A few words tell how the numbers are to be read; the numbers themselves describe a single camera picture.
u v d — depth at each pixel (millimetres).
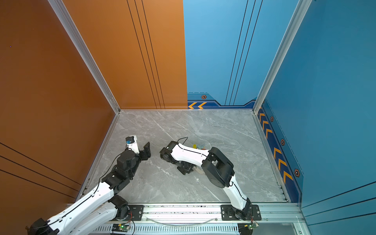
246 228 701
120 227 706
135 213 730
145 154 710
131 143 668
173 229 696
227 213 725
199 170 889
